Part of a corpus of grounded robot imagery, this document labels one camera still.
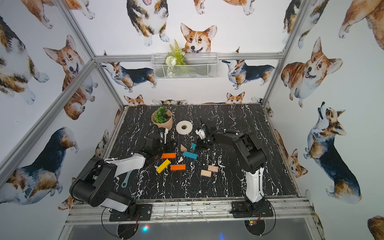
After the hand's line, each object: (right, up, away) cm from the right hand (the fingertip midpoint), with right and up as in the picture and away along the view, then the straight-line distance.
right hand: (195, 146), depth 94 cm
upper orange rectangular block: (-16, -5, -4) cm, 17 cm away
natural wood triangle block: (-8, -1, 0) cm, 8 cm away
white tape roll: (-8, +11, +13) cm, 19 cm away
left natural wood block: (+7, -14, -9) cm, 18 cm away
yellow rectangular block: (-18, -10, -6) cm, 22 cm away
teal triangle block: (-1, 0, +1) cm, 1 cm away
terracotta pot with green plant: (-21, +18, 0) cm, 28 cm away
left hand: (-10, +5, -3) cm, 12 cm away
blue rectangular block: (-3, -5, -1) cm, 6 cm away
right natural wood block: (+11, -12, -6) cm, 17 cm away
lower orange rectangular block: (-7, -11, -6) cm, 14 cm away
